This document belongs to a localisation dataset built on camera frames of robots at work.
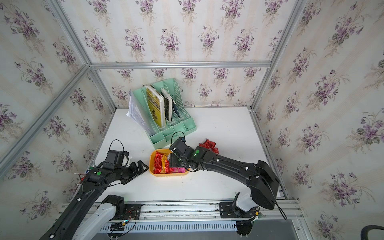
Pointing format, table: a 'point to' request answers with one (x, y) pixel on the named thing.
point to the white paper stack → (134, 113)
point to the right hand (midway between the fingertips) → (174, 162)
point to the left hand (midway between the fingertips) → (144, 172)
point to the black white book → (168, 104)
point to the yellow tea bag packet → (164, 158)
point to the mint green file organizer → (161, 137)
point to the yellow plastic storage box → (165, 151)
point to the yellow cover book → (156, 102)
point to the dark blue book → (175, 107)
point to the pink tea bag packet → (179, 169)
